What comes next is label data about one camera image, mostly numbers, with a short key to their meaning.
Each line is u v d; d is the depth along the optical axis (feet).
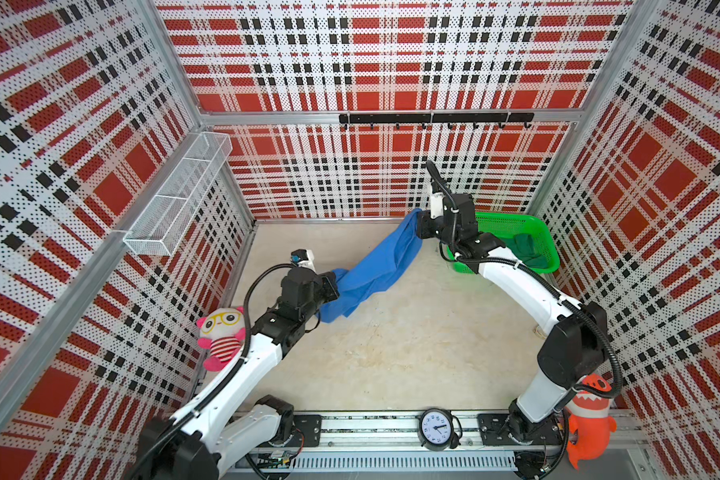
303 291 1.92
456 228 2.01
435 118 2.91
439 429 2.36
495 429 2.40
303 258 2.26
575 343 1.44
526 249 3.60
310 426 2.43
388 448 2.38
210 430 1.32
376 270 2.61
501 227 3.79
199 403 1.38
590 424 2.35
